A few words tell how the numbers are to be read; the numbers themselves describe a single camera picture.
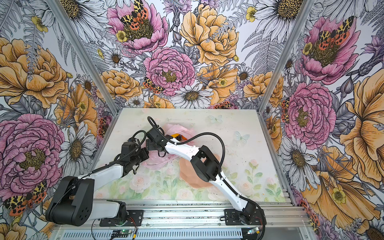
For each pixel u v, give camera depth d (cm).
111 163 61
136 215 75
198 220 75
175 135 93
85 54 89
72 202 43
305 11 73
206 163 62
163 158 92
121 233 71
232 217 73
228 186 63
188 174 87
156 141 76
